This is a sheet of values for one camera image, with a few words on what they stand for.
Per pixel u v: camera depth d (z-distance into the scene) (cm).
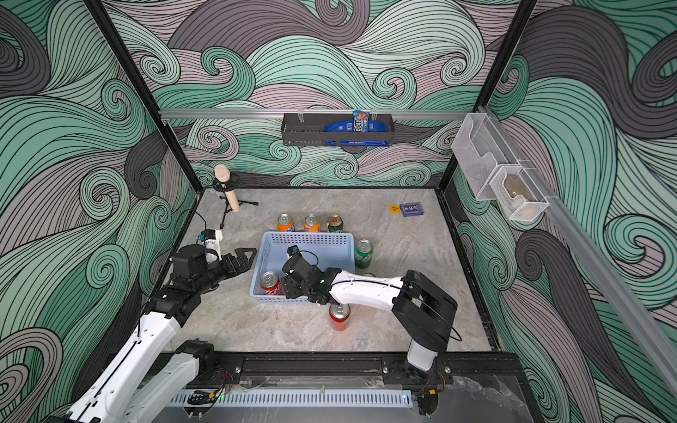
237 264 69
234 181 92
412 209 110
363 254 88
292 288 74
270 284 79
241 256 69
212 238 70
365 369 74
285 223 95
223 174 87
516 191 66
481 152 77
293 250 76
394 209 114
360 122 90
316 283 62
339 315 74
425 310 44
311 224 95
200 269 59
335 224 95
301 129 92
